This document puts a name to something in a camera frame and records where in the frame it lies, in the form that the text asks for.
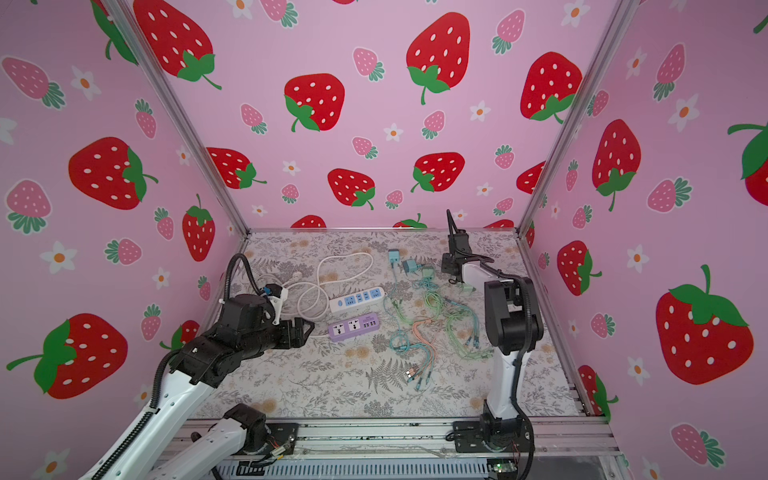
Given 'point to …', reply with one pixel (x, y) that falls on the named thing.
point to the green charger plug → (428, 272)
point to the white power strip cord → (331, 282)
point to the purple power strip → (352, 327)
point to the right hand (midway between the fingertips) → (455, 258)
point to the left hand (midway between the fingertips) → (303, 323)
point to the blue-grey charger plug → (410, 265)
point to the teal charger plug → (394, 255)
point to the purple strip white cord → (311, 336)
